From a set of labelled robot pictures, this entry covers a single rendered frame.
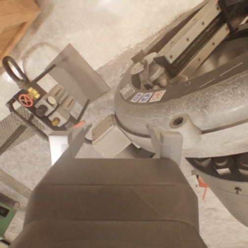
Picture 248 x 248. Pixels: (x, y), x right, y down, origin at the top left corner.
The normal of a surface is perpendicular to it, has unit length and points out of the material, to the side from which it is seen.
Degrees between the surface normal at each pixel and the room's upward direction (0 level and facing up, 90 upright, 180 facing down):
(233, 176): 90
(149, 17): 0
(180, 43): 38
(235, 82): 74
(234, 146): 12
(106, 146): 22
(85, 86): 0
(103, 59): 0
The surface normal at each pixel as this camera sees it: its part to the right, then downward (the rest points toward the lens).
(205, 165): 0.04, 0.52
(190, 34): 0.38, 0.22
